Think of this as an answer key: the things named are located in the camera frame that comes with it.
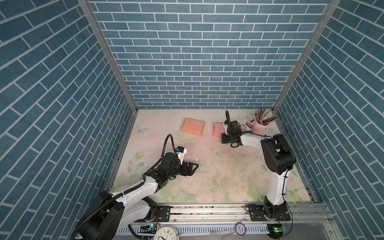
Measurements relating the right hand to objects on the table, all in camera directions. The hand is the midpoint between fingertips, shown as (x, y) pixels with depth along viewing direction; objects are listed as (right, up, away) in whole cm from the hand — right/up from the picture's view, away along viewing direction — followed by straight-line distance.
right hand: (222, 136), depth 103 cm
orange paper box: (-21, +6, +2) cm, 22 cm away
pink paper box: (-2, +4, +8) cm, 9 cm away
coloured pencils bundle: (+27, +15, -2) cm, 31 cm away
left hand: (-19, -15, -21) cm, 32 cm away
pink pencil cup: (+24, +5, -4) cm, 25 cm away
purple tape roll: (+4, -43, -35) cm, 55 cm away
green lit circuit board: (+21, -42, -33) cm, 57 cm away
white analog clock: (-30, -39, -38) cm, 63 cm away
